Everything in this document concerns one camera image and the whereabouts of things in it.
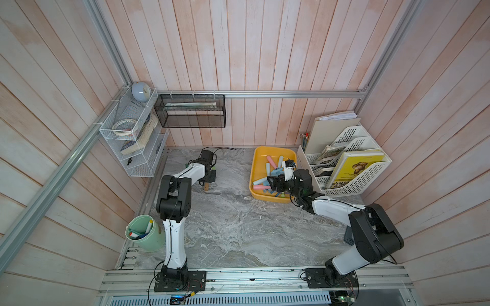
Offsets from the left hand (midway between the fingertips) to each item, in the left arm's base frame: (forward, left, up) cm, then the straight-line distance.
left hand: (208, 178), depth 105 cm
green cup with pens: (-32, +22, +6) cm, 40 cm away
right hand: (-6, -34, +12) cm, 37 cm away
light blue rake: (-5, -31, +4) cm, 32 cm away
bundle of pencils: (+16, -53, +18) cm, 58 cm away
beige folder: (+12, -60, +24) cm, 66 cm away
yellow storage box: (+12, -34, +2) cm, 36 cm away
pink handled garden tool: (+12, -36, +2) cm, 38 cm away
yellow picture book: (-7, -68, +22) cm, 72 cm away
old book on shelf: (+2, +23, +32) cm, 40 cm away
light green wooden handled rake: (-6, 0, +1) cm, 6 cm away
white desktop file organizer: (-2, -59, +14) cm, 61 cm away
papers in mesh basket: (+19, +6, +35) cm, 40 cm away
